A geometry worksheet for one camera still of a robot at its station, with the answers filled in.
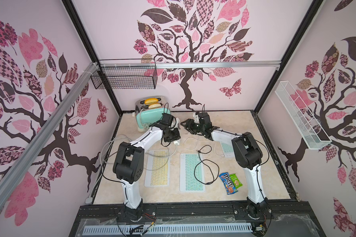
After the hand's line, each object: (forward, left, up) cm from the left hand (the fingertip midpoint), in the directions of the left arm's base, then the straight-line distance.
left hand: (178, 139), depth 93 cm
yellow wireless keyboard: (-18, +13, -9) cm, 24 cm away
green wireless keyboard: (-19, -8, -9) cm, 22 cm away
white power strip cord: (-9, +49, -5) cm, 50 cm away
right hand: (+9, -2, +2) cm, 10 cm away
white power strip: (+9, +1, +4) cm, 10 cm away
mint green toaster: (+19, +20, +9) cm, 28 cm away
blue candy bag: (-26, -28, -7) cm, 39 cm away
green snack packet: (-24, -34, -8) cm, 42 cm away
